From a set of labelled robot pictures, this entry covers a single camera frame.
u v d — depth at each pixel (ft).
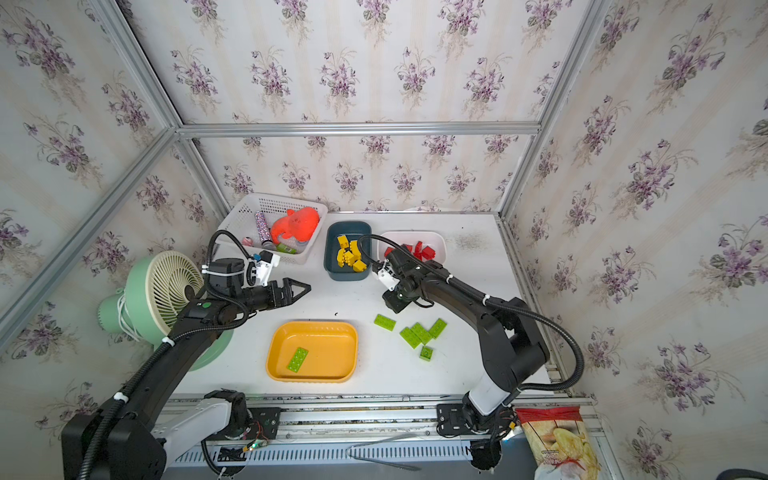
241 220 3.63
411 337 2.88
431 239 3.51
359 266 3.32
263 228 3.62
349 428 2.40
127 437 1.22
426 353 2.75
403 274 2.24
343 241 3.53
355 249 3.42
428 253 3.49
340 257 3.40
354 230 3.78
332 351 2.84
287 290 2.22
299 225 3.41
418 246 3.53
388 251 3.50
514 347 1.46
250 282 2.21
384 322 2.97
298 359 2.70
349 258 3.33
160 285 2.13
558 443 2.17
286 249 3.52
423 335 2.87
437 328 2.94
